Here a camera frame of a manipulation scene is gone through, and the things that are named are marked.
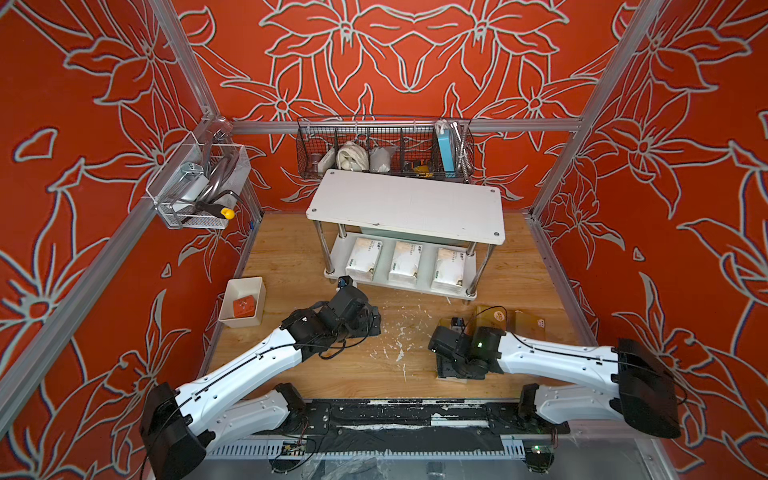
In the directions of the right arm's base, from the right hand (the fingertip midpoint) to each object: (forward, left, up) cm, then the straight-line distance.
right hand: (442, 373), depth 78 cm
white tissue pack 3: (+29, -5, +8) cm, 31 cm away
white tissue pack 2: (+30, +9, +9) cm, 33 cm away
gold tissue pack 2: (+15, -15, +4) cm, 22 cm away
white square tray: (+25, +65, 0) cm, 70 cm away
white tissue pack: (+32, +23, +7) cm, 40 cm away
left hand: (+10, +20, +11) cm, 25 cm away
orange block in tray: (+17, +58, +4) cm, 60 cm away
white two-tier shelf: (+23, +6, +30) cm, 38 cm away
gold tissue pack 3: (+13, -26, +3) cm, 29 cm away
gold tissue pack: (+14, -2, +2) cm, 14 cm away
